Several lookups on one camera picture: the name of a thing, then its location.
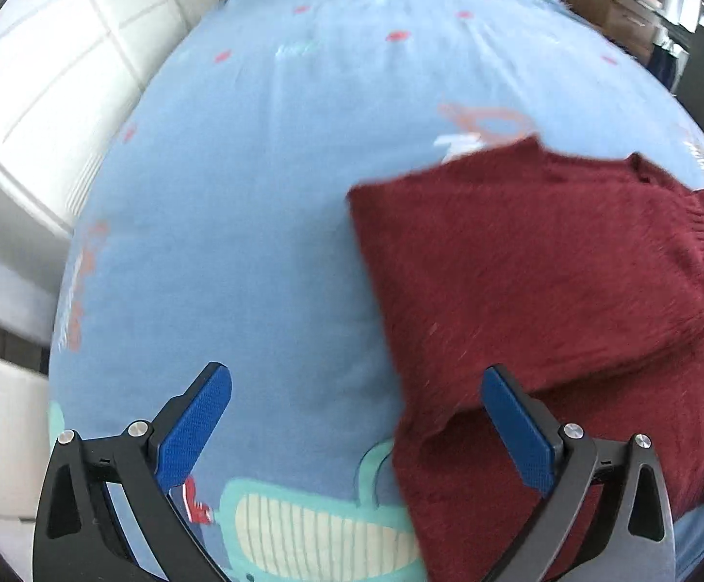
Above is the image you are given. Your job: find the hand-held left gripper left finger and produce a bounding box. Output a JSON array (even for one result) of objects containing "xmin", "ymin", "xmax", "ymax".
[{"xmin": 32, "ymin": 361, "xmax": 232, "ymax": 582}]

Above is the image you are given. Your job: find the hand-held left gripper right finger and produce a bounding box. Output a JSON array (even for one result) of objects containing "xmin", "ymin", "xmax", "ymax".
[{"xmin": 481, "ymin": 365, "xmax": 676, "ymax": 582}]

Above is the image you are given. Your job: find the dark red knit sweater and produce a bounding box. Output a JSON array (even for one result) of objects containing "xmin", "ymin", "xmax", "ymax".
[{"xmin": 347, "ymin": 135, "xmax": 704, "ymax": 582}]

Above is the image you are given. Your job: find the white cabinet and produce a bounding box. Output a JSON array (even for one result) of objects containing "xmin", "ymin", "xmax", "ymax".
[{"xmin": 0, "ymin": 339, "xmax": 50, "ymax": 522}]

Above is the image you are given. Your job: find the bed with blue printed sheet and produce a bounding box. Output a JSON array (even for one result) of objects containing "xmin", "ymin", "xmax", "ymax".
[{"xmin": 49, "ymin": 0, "xmax": 704, "ymax": 582}]

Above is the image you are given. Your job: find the white wardrobe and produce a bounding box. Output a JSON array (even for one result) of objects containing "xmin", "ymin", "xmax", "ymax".
[{"xmin": 0, "ymin": 0, "xmax": 219, "ymax": 243}]

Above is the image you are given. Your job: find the wooden dresser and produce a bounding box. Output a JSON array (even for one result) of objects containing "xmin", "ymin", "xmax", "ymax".
[{"xmin": 567, "ymin": 0, "xmax": 662, "ymax": 62}]

